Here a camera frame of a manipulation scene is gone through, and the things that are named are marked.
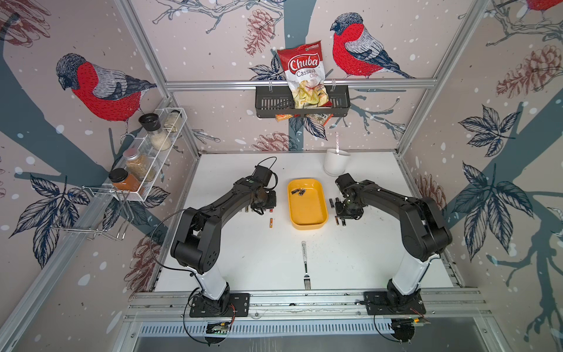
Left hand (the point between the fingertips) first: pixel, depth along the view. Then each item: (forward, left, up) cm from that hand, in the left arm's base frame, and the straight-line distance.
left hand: (275, 199), depth 92 cm
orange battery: (-6, +2, -10) cm, 12 cm away
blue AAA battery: (+3, -26, -10) cm, 28 cm away
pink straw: (+30, -30, +5) cm, 43 cm away
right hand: (-3, -29, -7) cm, 30 cm away
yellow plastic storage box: (-1, -15, -9) cm, 18 cm away
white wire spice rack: (+16, +39, +26) cm, 50 cm away
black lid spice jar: (+9, +42, +27) cm, 50 cm away
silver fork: (-29, -12, -9) cm, 33 cm away
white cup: (+21, -29, +1) cm, 35 cm away
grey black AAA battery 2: (+10, -9, -8) cm, 15 cm away
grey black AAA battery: (+9, -12, -8) cm, 17 cm away
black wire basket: (+36, +2, +25) cm, 44 cm away
